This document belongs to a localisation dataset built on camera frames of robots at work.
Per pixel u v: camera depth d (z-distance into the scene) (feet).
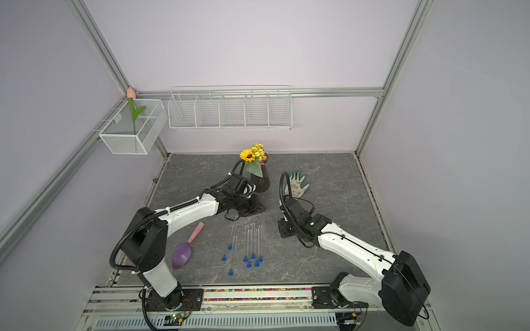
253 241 2.85
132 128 2.87
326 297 2.44
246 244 2.84
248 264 2.71
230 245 2.85
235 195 2.28
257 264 2.71
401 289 1.31
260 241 2.85
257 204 2.56
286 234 2.37
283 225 2.37
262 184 3.31
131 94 2.92
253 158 2.84
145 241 1.52
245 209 2.53
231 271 2.65
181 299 2.32
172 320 2.37
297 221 1.99
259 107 3.30
